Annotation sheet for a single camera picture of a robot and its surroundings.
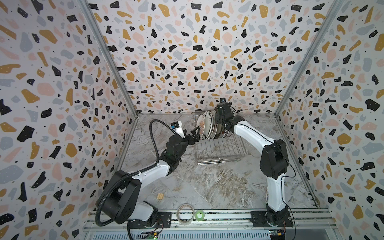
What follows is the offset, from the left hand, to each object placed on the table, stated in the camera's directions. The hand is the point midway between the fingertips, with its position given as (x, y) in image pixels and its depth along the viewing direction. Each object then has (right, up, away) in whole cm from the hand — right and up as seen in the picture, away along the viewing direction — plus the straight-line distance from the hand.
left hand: (194, 126), depth 80 cm
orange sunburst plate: (+13, +1, +14) cm, 19 cm away
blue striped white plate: (+9, +1, +16) cm, 18 cm away
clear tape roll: (-6, -47, -8) cm, 48 cm away
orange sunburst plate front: (+4, +2, +26) cm, 27 cm away
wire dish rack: (+8, -17, +20) cm, 27 cm away
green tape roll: (+3, -47, -6) cm, 47 cm away
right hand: (+15, +10, +13) cm, 22 cm away
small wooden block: (-18, -38, 0) cm, 42 cm away
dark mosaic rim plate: (+14, 0, +12) cm, 18 cm away
